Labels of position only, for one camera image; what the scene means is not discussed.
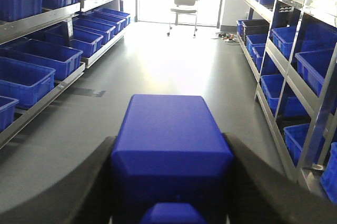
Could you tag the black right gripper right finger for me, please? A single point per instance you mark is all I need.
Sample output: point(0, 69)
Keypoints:
point(276, 197)

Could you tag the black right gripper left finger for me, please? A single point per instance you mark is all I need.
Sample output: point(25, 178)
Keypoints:
point(65, 195)

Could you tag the blue plastic box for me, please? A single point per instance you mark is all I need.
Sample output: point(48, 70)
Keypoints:
point(168, 140)

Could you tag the steel flow rack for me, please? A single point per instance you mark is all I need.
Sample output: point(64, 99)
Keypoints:
point(319, 118)
point(39, 21)

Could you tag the black plastic bin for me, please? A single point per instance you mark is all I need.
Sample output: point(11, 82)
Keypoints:
point(255, 25)

